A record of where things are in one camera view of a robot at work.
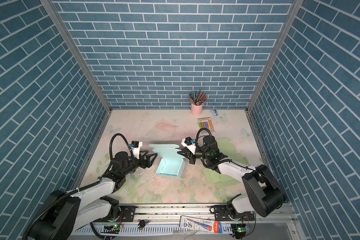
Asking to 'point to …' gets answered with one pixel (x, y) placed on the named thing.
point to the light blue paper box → (172, 163)
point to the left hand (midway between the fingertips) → (153, 153)
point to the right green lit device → (239, 229)
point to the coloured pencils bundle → (197, 98)
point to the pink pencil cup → (196, 110)
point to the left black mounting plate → (128, 214)
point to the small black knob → (141, 224)
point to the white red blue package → (200, 224)
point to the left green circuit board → (110, 229)
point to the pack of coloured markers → (206, 123)
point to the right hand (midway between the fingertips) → (178, 150)
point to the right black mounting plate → (221, 213)
